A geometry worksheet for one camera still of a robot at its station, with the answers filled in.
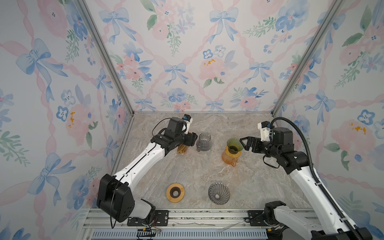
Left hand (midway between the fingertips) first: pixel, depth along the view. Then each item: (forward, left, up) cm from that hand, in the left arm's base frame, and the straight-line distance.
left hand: (192, 133), depth 81 cm
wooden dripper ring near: (-24, +9, -22) cm, 34 cm away
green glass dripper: (-1, -25, -11) cm, 27 cm away
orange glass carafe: (-7, -22, -15) cm, 28 cm away
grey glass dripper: (-25, -14, -20) cm, 35 cm away
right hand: (-6, -27, +3) cm, 28 cm away
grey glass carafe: (+4, -7, -16) cm, 18 cm away
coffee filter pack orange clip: (+1, +7, -18) cm, 19 cm away
